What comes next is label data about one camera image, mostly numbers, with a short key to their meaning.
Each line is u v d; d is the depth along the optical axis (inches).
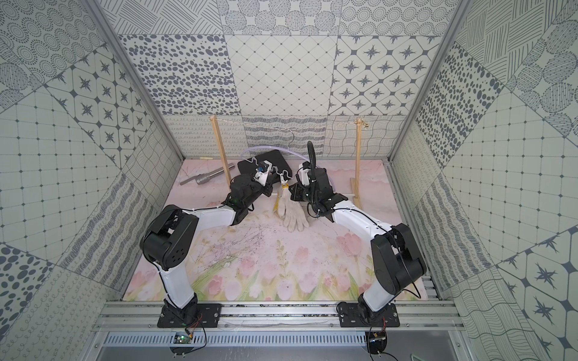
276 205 38.7
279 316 29.9
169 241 19.7
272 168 32.1
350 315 28.8
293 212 36.2
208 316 28.9
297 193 30.1
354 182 42.7
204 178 43.1
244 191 28.7
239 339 27.6
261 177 31.4
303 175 27.1
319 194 26.5
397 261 17.7
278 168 33.9
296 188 30.0
